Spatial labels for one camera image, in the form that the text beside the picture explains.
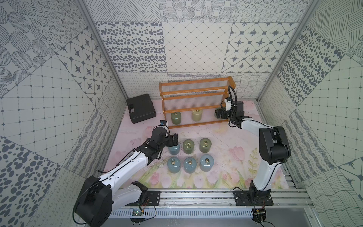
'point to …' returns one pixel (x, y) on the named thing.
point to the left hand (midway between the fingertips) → (175, 135)
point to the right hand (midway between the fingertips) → (222, 111)
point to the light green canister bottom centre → (196, 115)
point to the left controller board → (137, 212)
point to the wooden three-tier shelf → (189, 95)
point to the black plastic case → (141, 108)
